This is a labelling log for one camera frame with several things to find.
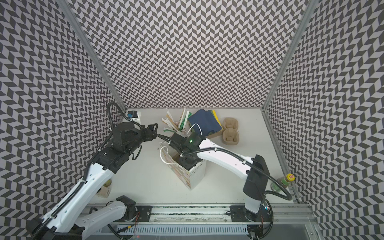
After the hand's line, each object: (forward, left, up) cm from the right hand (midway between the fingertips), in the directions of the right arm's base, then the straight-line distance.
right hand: (192, 167), depth 74 cm
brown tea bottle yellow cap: (-7, -44, -1) cm, 44 cm away
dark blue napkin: (+35, -9, -7) cm, 37 cm away
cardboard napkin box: (+27, -17, -10) cm, 34 cm away
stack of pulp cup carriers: (+26, -24, -11) cm, 37 cm away
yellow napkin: (+44, -15, -9) cm, 48 cm away
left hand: (+15, +20, +14) cm, 29 cm away
